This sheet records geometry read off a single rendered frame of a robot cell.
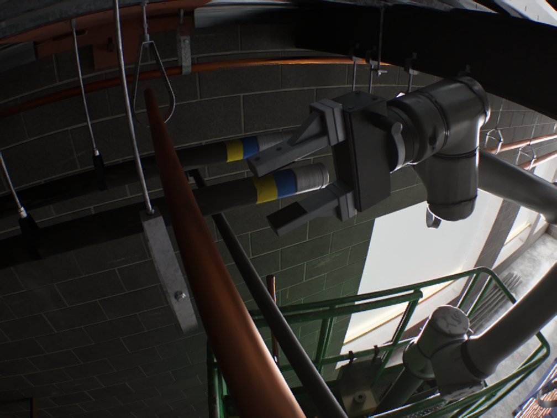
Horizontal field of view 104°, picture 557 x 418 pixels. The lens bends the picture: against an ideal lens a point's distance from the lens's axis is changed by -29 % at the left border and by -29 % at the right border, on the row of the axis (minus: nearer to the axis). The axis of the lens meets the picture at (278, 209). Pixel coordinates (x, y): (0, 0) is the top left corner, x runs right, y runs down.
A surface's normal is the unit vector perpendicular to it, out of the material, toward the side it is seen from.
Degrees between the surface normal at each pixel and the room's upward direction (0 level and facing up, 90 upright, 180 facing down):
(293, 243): 90
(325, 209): 90
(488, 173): 80
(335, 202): 90
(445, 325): 7
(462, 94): 35
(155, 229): 57
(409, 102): 21
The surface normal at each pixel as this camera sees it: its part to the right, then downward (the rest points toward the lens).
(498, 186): -0.10, 0.68
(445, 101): 0.04, -0.37
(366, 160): 0.43, 0.49
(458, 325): 0.00, -0.86
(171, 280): 0.46, -0.07
